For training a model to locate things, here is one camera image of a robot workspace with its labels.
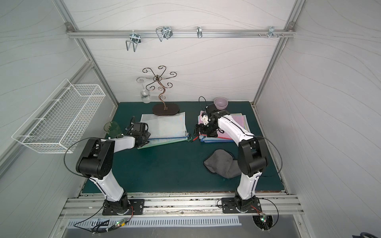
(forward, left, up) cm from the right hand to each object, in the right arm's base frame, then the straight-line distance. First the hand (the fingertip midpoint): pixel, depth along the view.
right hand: (201, 134), depth 89 cm
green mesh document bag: (-1, +30, -11) cm, 32 cm away
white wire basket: (-13, +67, +22) cm, 72 cm away
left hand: (+4, +36, -9) cm, 37 cm away
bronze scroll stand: (+27, +31, -8) cm, 42 cm away
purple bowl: (+34, -15, -7) cm, 38 cm away
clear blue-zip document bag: (+13, +26, -11) cm, 31 cm away
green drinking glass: (+2, +57, 0) cm, 57 cm away
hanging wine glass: (+21, +37, +12) cm, 45 cm away
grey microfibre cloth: (-14, -13, -8) cm, 21 cm away
